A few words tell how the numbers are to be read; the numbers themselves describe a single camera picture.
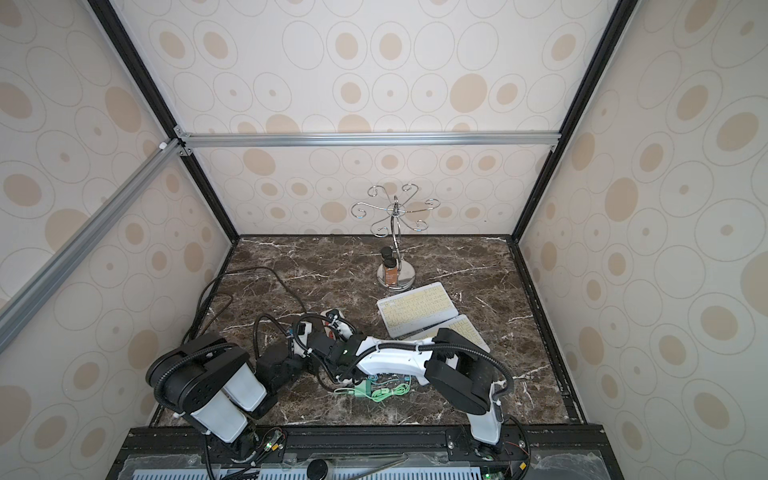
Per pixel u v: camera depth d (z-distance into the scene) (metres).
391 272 0.98
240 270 1.09
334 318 0.73
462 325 0.95
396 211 0.83
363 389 0.80
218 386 0.51
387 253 1.00
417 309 0.98
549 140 0.92
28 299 0.53
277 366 0.69
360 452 0.73
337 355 0.64
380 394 0.81
